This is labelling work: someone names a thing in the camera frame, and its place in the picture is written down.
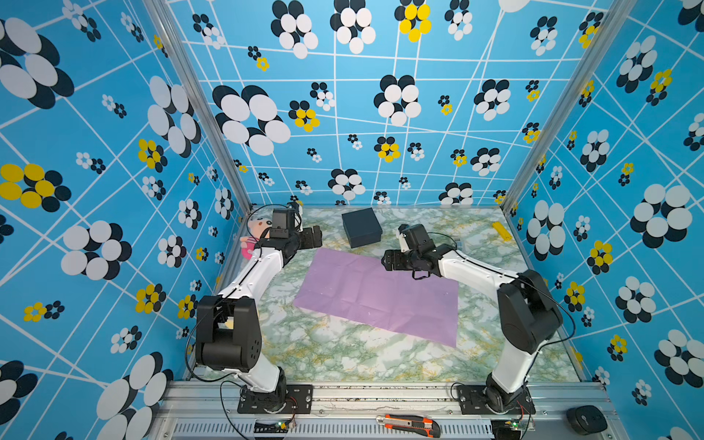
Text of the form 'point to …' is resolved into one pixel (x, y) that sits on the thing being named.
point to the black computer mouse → (586, 419)
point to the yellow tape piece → (501, 231)
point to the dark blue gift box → (361, 227)
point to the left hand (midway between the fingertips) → (312, 231)
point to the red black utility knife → (412, 423)
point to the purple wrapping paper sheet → (357, 287)
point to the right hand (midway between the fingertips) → (394, 259)
